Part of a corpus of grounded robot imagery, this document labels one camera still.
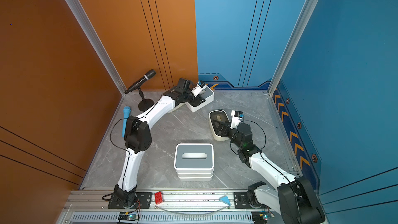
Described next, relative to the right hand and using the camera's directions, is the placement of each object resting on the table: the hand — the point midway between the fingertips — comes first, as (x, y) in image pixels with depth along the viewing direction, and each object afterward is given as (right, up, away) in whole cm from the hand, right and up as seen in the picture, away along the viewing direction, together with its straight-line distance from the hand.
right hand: (219, 121), depth 82 cm
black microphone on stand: (-51, +10, +28) cm, 59 cm away
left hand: (-9, +15, +13) cm, 22 cm away
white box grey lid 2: (-13, -16, -9) cm, 23 cm away
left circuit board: (-43, -42, -11) cm, 62 cm away
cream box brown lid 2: (+2, +2, +17) cm, 17 cm away
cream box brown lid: (-21, +9, -10) cm, 25 cm away
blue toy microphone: (-62, +4, +23) cm, 66 cm away
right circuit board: (+18, -42, -12) cm, 47 cm away
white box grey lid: (-6, +16, +14) cm, 22 cm away
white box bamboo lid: (-13, -23, -10) cm, 28 cm away
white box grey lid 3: (-12, -27, -6) cm, 31 cm away
